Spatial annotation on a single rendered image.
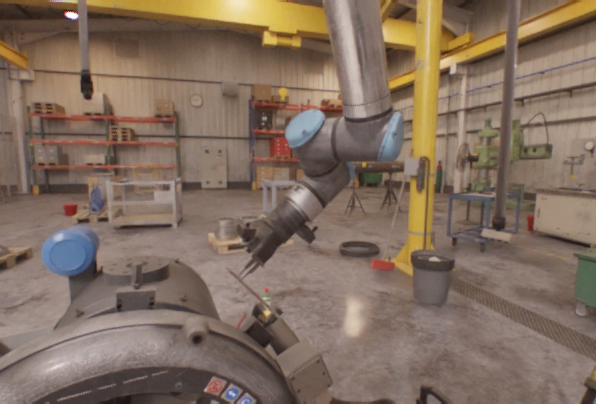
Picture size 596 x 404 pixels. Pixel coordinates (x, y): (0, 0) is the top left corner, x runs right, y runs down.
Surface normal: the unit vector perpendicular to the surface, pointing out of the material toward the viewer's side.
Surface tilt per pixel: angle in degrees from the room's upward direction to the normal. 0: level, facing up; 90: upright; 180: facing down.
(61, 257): 90
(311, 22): 90
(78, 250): 90
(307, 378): 90
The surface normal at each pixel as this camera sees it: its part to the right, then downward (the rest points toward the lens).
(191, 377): 0.40, 0.11
